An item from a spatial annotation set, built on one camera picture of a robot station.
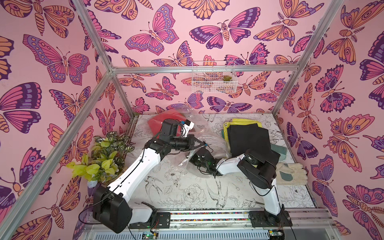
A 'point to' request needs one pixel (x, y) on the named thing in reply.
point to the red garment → (177, 116)
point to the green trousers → (223, 133)
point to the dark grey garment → (250, 138)
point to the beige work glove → (291, 174)
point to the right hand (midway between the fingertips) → (184, 152)
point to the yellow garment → (237, 121)
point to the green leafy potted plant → (106, 161)
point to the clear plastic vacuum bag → (191, 129)
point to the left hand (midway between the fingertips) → (204, 143)
